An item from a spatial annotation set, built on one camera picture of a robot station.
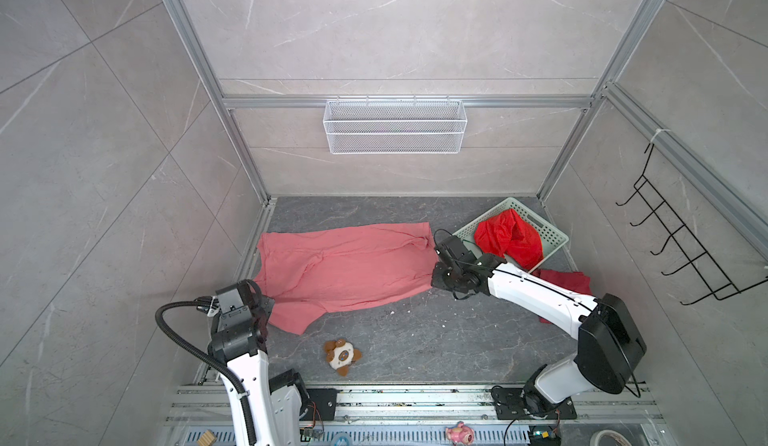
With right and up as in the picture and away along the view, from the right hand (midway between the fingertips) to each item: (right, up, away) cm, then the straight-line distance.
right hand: (434, 276), depth 87 cm
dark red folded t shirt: (+45, -3, +5) cm, 46 cm away
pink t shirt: (-41, -1, +11) cm, 43 cm away
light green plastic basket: (+43, +10, +15) cm, 47 cm away
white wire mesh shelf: (-11, +49, +14) cm, 52 cm away
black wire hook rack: (+53, +4, -29) cm, 60 cm away
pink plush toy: (+3, -33, -19) cm, 38 cm away
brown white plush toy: (-27, -19, -9) cm, 34 cm away
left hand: (-47, -3, -13) cm, 49 cm away
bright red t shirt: (+27, +12, +11) cm, 31 cm away
